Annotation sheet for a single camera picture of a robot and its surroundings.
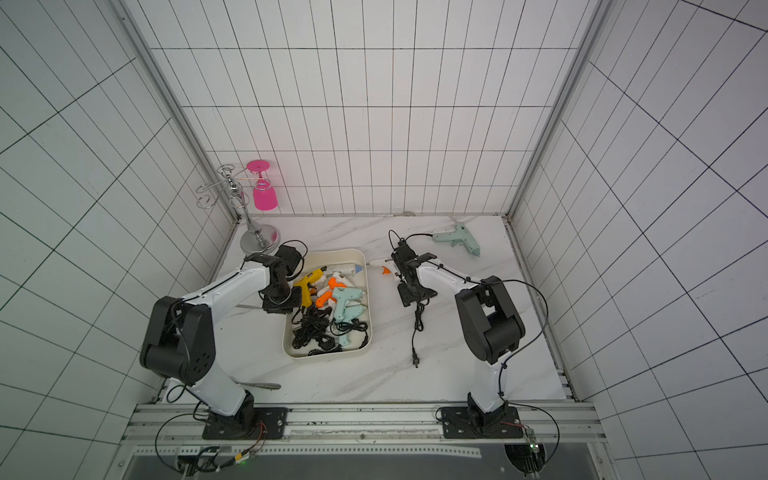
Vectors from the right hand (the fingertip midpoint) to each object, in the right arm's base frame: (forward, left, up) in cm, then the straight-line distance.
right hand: (409, 295), depth 95 cm
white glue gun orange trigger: (+10, +9, -1) cm, 13 cm away
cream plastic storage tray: (-16, +28, +4) cm, 32 cm away
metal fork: (-29, +40, -2) cm, 49 cm away
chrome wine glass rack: (+20, +58, +2) cm, 62 cm away
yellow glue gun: (-4, +32, +5) cm, 32 cm away
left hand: (-11, +36, +4) cm, 38 cm away
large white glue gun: (+8, +22, +2) cm, 23 cm away
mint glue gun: (-9, +18, +3) cm, 21 cm away
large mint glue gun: (+26, -19, +1) cm, 32 cm away
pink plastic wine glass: (+30, +54, +15) cm, 63 cm away
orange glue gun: (-5, +26, +5) cm, 27 cm away
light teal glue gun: (-5, +21, +7) cm, 22 cm away
